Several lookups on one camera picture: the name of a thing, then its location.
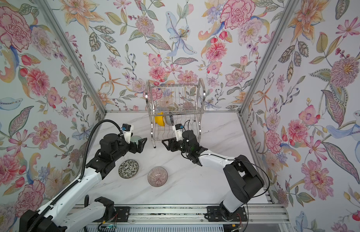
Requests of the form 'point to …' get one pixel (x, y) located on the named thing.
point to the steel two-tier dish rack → (169, 105)
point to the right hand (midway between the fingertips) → (165, 140)
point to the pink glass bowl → (157, 176)
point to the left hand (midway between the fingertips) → (141, 136)
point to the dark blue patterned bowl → (169, 120)
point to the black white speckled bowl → (128, 168)
